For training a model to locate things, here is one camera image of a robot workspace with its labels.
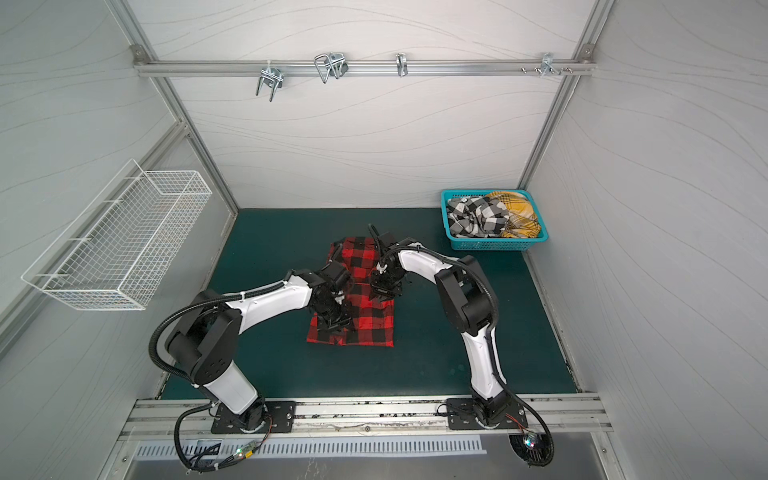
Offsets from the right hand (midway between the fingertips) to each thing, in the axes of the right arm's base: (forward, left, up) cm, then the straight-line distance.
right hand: (375, 291), depth 93 cm
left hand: (-11, +4, +1) cm, 12 cm away
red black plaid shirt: (-10, 0, 0) cm, 10 cm away
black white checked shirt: (+30, -35, +4) cm, 46 cm away
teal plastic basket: (+20, -31, +1) cm, 37 cm away
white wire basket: (-9, +58, +30) cm, 66 cm away
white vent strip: (-41, +11, -3) cm, 42 cm away
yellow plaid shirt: (+27, -50, +6) cm, 57 cm away
